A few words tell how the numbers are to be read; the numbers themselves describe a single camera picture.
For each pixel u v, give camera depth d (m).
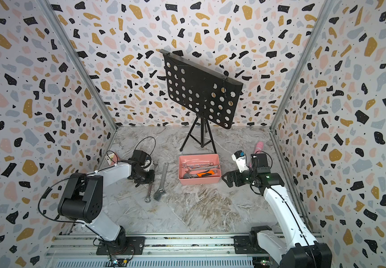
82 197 0.47
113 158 1.03
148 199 0.87
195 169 0.98
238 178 0.69
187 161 1.03
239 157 0.71
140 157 0.78
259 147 1.06
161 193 0.90
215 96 0.70
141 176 0.80
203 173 0.97
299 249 0.38
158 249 0.73
